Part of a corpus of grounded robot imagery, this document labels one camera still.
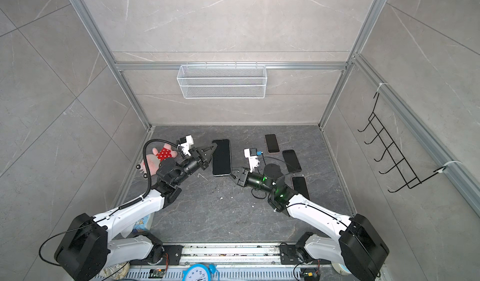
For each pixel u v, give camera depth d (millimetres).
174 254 730
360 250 396
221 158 674
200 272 685
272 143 1114
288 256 730
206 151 698
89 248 403
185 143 694
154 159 972
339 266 673
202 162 661
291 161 1052
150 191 569
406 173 619
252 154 671
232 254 749
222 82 1007
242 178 628
